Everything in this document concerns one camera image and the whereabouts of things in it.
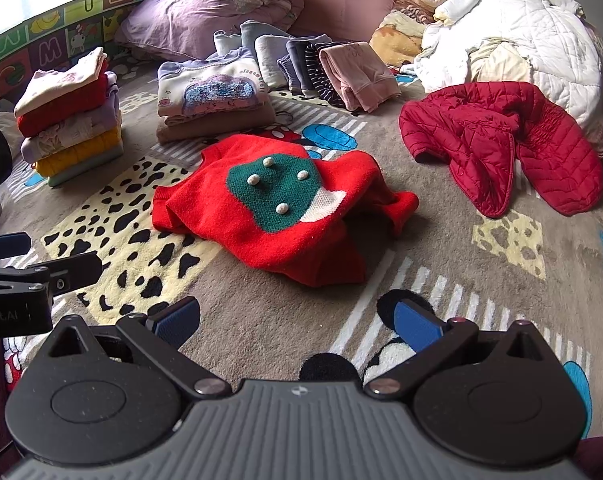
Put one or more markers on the folded yellow knit garment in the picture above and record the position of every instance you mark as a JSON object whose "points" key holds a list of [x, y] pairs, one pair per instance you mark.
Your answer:
{"points": [[76, 156]]}

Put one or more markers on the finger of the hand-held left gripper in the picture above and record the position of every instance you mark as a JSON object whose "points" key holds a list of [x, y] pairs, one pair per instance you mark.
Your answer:
{"points": [[71, 274], [6, 248]]}

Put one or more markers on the red quilted jacket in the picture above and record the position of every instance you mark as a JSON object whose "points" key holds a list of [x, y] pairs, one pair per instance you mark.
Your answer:
{"points": [[461, 130]]}

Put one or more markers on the printed cartoon blanket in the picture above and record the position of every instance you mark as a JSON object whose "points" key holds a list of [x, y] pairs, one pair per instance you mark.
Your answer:
{"points": [[261, 310]]}

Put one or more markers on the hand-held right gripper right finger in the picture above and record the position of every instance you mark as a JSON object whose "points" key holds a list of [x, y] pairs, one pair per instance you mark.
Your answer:
{"points": [[416, 329]]}

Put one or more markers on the folded pink pants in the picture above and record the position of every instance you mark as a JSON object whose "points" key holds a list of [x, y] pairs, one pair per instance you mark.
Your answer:
{"points": [[361, 75]]}

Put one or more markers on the folded lavender grey garment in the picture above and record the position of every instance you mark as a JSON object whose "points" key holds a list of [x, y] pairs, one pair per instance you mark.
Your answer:
{"points": [[261, 29]]}

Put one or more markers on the white cloth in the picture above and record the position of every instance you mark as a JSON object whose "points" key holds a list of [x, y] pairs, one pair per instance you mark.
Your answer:
{"points": [[6, 122]]}

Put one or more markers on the purple pillow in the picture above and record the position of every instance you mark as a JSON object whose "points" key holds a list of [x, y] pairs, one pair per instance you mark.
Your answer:
{"points": [[201, 10]]}

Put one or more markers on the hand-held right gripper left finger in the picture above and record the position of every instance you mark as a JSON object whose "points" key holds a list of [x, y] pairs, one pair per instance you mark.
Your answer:
{"points": [[177, 324]]}

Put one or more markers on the pink pillow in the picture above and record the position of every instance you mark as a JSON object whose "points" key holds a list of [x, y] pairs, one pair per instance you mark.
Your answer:
{"points": [[341, 7]]}

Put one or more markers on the folded tan garment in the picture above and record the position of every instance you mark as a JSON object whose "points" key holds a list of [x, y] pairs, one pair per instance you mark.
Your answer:
{"points": [[216, 127]]}

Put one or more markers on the folded lavender floral garment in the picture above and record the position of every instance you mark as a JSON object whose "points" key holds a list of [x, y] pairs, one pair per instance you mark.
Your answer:
{"points": [[79, 130]]}

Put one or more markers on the white quilted duvet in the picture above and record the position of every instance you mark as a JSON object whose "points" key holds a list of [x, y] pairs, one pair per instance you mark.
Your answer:
{"points": [[531, 15]]}

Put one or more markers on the folded whitish grey garment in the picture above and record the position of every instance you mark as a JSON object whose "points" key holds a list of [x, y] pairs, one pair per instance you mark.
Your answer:
{"points": [[226, 42]]}

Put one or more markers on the folded purple garment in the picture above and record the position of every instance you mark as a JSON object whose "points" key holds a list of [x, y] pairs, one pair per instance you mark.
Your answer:
{"points": [[294, 67]]}

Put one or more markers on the folded cream pink top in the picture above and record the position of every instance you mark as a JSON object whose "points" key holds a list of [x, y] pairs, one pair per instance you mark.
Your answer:
{"points": [[56, 82]]}

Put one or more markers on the colourful alphabet foam mat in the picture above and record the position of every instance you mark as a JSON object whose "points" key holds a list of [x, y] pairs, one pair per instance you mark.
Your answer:
{"points": [[46, 45]]}

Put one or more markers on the folded light grey garment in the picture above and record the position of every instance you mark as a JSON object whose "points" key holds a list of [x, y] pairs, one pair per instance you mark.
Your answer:
{"points": [[269, 62]]}

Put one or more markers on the red knit sweater green patch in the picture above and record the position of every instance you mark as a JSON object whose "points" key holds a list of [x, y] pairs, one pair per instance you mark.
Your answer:
{"points": [[221, 220]]}

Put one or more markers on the folded striped dark garment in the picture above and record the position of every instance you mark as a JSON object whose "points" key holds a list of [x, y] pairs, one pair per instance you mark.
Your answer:
{"points": [[321, 77]]}

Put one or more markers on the yellow printed fleece blanket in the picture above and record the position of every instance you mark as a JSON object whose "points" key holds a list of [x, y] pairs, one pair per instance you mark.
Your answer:
{"points": [[396, 40]]}

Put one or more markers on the cream sweatshirt with sequin print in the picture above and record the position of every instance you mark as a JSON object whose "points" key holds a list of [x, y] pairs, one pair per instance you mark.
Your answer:
{"points": [[211, 90]]}

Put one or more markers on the cream cloth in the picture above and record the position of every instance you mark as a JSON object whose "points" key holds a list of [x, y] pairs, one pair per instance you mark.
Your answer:
{"points": [[499, 62]]}

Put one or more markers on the folded mint garment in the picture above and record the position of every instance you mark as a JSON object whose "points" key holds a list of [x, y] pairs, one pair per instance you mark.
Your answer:
{"points": [[89, 172]]}

